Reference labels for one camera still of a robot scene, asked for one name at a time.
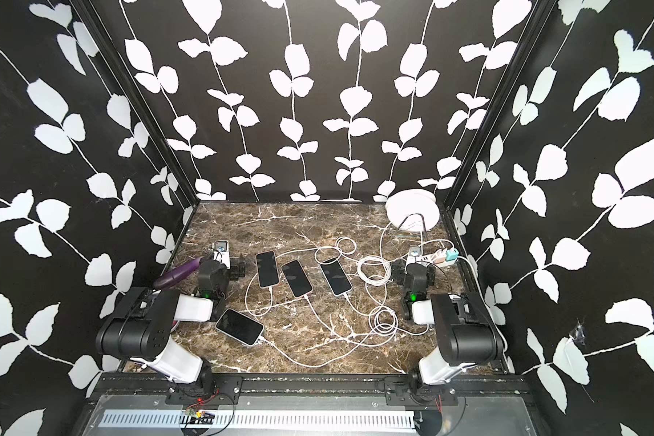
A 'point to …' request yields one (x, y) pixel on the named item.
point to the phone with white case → (240, 326)
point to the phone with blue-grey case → (267, 269)
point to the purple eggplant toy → (176, 274)
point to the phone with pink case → (296, 279)
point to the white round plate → (400, 204)
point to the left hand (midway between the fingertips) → (226, 249)
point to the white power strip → (431, 259)
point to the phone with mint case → (337, 277)
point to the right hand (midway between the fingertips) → (411, 255)
